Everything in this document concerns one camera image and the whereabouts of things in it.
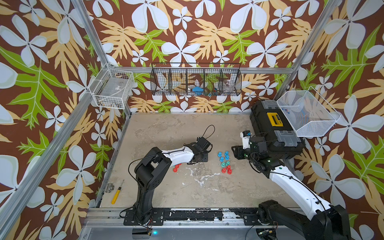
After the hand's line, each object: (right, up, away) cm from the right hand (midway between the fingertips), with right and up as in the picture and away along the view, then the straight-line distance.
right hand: (234, 146), depth 83 cm
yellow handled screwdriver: (-66, -26, -3) cm, 71 cm away
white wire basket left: (-71, +34, +3) cm, 79 cm away
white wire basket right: (+41, +18, -1) cm, 45 cm away
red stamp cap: (-35, -16, +7) cm, 39 cm away
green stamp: (-5, -12, +7) cm, 15 cm away
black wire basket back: (-16, +41, +8) cm, 45 cm away
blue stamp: (-6, -7, +12) cm, 15 cm away
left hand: (-15, -7, +11) cm, 20 cm away
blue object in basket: (-20, +35, +11) cm, 42 cm away
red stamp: (-2, -16, +5) cm, 17 cm away
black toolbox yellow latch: (+24, +15, +10) cm, 30 cm away
